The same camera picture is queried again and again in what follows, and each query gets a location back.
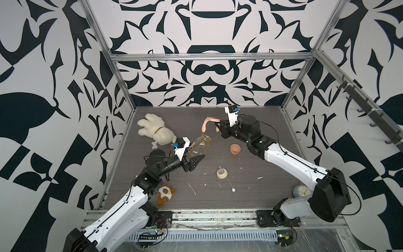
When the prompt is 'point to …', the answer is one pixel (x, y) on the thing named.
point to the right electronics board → (284, 237)
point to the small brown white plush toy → (164, 194)
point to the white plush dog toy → (154, 126)
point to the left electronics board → (146, 239)
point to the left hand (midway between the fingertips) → (197, 146)
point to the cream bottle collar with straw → (222, 174)
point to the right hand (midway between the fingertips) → (216, 120)
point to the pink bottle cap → (235, 148)
